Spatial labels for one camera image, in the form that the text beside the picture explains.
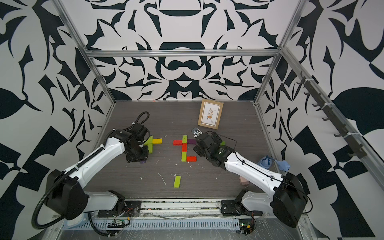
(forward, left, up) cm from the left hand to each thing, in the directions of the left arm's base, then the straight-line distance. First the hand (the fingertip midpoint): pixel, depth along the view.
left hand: (143, 156), depth 82 cm
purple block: (-3, 0, 0) cm, 3 cm away
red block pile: (+10, -22, -10) cm, 26 cm away
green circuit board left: (-29, +9, -8) cm, 31 cm away
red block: (+12, -17, -9) cm, 22 cm away
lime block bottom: (+3, -21, -9) cm, 23 cm away
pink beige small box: (-13, -54, -8) cm, 56 cm away
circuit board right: (-32, -51, -11) cm, 61 cm away
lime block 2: (-12, -18, -10) cm, 23 cm away
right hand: (+7, -34, +6) cm, 35 cm away
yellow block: (+13, -5, -8) cm, 16 cm away
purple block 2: (+13, -26, -9) cm, 31 cm away
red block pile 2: (+2, -26, -10) cm, 28 cm away
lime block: (+15, -22, -9) cm, 28 cm away
